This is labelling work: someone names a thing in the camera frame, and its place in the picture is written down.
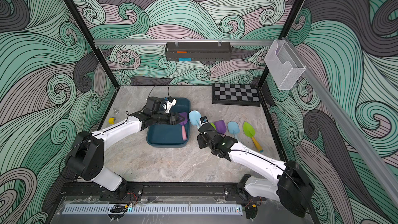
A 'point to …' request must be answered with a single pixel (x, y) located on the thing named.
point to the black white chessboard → (236, 94)
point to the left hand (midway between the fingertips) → (182, 117)
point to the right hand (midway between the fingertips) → (203, 135)
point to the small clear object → (116, 112)
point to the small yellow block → (111, 121)
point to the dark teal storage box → (165, 136)
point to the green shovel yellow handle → (250, 131)
